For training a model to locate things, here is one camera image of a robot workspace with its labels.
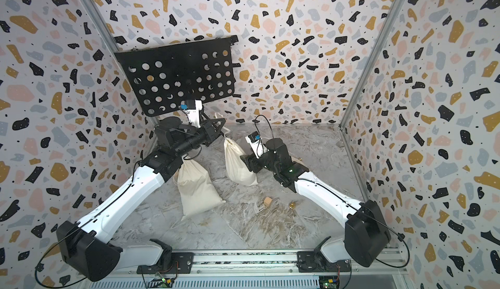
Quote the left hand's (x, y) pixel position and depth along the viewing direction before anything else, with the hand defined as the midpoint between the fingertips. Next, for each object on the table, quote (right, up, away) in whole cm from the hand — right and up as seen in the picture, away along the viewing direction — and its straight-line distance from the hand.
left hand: (226, 120), depth 67 cm
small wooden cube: (+15, -34, +22) cm, 43 cm away
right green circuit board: (+37, -59, +4) cm, 70 cm away
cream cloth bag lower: (-17, -28, +19) cm, 38 cm away
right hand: (+6, -12, +11) cm, 17 cm away
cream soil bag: (+1, -20, +19) cm, 27 cm away
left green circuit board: (-24, -59, +3) cm, 63 cm away
